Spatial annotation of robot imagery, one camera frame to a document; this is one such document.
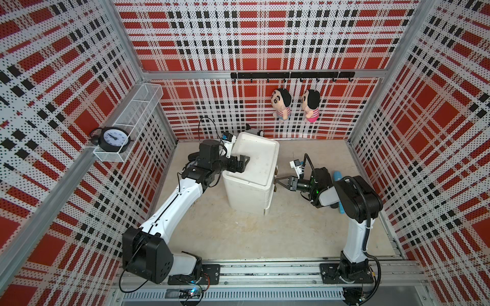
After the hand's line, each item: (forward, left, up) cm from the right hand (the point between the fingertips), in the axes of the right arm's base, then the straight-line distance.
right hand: (278, 180), depth 89 cm
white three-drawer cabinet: (-12, +12, +12) cm, 21 cm away
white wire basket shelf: (+17, +64, +24) cm, 70 cm away
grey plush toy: (+25, +12, +9) cm, 29 cm away
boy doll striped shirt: (+31, -2, +23) cm, 38 cm away
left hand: (+3, +16, +15) cm, 22 cm away
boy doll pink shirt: (+33, -17, +21) cm, 43 cm away
